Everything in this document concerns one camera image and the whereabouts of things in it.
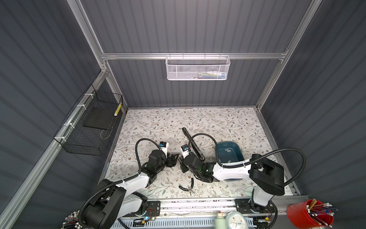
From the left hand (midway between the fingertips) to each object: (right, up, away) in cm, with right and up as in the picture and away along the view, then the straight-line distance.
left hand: (174, 154), depth 88 cm
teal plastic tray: (+36, 0, +6) cm, 37 cm away
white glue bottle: (+23, -25, -24) cm, 41 cm away
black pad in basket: (-37, +23, -16) cm, 46 cm away
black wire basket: (-44, +16, -15) cm, 49 cm away
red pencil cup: (+59, -18, -29) cm, 68 cm away
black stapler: (+13, +5, +8) cm, 16 cm away
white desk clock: (+32, -27, -19) cm, 46 cm away
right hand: (+4, -2, -4) cm, 6 cm away
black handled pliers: (+10, -18, -8) cm, 22 cm away
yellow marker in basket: (-33, +29, -4) cm, 44 cm away
